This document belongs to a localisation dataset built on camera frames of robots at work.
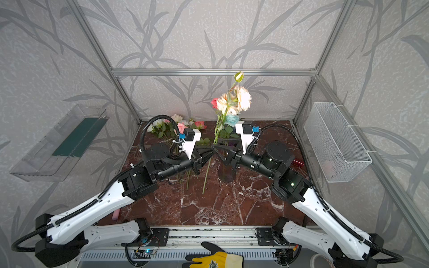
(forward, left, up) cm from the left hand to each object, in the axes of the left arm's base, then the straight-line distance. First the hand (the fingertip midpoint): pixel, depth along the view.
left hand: (216, 146), depth 57 cm
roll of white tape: (-29, -41, -37) cm, 62 cm away
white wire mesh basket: (+1, -45, -4) cm, 45 cm away
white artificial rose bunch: (+41, +39, -38) cm, 68 cm away
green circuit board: (-28, +30, -40) cm, 58 cm away
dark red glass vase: (+6, -4, -34) cm, 35 cm away
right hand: (-1, 0, +5) cm, 5 cm away
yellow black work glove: (-30, 0, -37) cm, 47 cm away
